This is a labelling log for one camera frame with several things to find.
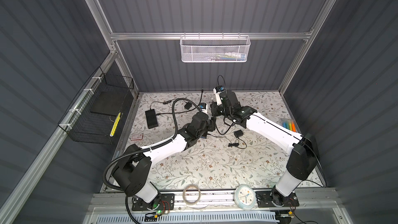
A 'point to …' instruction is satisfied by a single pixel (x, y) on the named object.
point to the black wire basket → (98, 114)
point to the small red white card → (137, 137)
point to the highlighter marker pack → (289, 124)
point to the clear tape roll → (183, 194)
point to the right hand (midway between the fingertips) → (212, 105)
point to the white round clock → (245, 197)
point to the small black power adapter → (238, 133)
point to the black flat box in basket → (110, 102)
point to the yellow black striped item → (115, 125)
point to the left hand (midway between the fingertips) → (211, 116)
